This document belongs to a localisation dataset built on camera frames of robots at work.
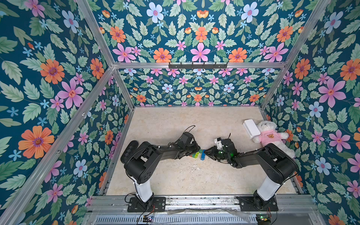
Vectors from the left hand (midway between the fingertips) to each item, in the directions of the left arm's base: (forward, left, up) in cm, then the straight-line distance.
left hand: (202, 147), depth 91 cm
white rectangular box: (+12, -37, 0) cm, 39 cm away
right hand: (-3, -1, -1) cm, 4 cm away
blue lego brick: (-5, 0, -2) cm, 5 cm away
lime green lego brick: (-4, +5, -1) cm, 7 cm away
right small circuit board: (-41, -27, -6) cm, 49 cm away
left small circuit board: (-36, +33, -6) cm, 49 cm away
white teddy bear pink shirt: (+4, -46, +4) cm, 46 cm away
